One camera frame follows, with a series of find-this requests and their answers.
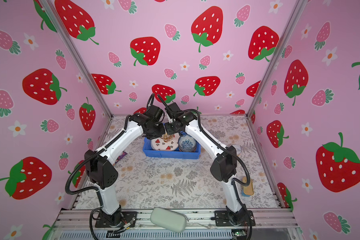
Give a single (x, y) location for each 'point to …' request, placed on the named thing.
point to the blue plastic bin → (148, 150)
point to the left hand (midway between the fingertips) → (164, 133)
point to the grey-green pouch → (169, 219)
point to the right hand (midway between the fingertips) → (169, 128)
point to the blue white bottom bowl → (187, 143)
